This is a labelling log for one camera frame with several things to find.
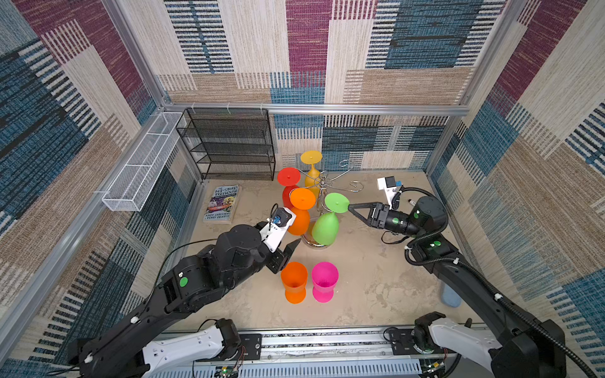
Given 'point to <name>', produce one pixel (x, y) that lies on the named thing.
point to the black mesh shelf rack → (230, 143)
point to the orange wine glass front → (302, 199)
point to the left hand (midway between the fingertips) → (290, 232)
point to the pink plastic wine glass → (324, 277)
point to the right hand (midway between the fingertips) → (351, 212)
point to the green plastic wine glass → (325, 226)
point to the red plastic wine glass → (289, 177)
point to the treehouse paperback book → (222, 205)
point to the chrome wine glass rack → (321, 187)
